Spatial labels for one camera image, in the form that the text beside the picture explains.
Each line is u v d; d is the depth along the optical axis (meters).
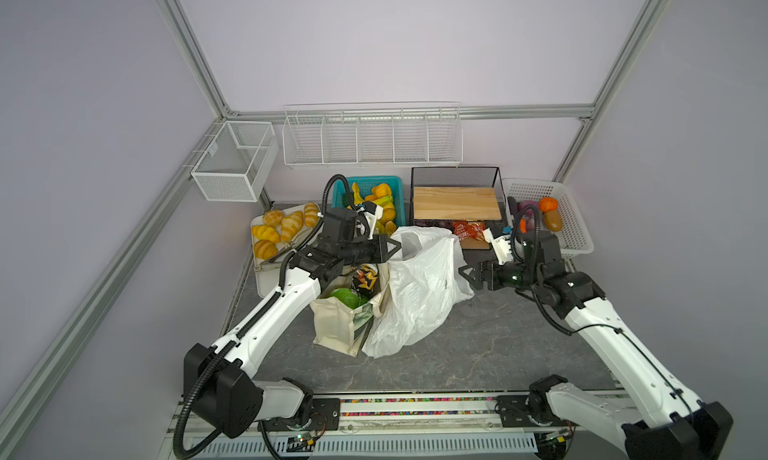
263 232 1.08
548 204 1.12
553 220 1.08
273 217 1.12
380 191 1.12
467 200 1.02
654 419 0.40
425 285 0.65
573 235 1.04
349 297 0.79
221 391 0.39
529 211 1.12
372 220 0.68
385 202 1.08
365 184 1.19
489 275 0.63
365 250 0.65
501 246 0.67
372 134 0.99
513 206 1.14
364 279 0.80
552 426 0.73
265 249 1.02
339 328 0.76
